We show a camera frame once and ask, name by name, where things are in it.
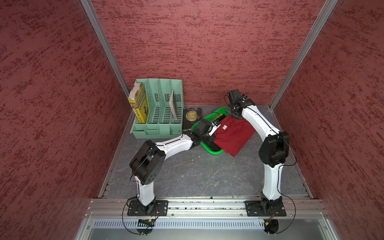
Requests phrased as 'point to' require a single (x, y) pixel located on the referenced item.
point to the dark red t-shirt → (233, 134)
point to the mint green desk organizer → (161, 121)
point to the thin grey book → (172, 105)
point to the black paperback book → (191, 115)
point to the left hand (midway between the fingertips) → (210, 134)
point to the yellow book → (138, 98)
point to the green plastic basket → (211, 147)
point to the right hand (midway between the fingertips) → (231, 112)
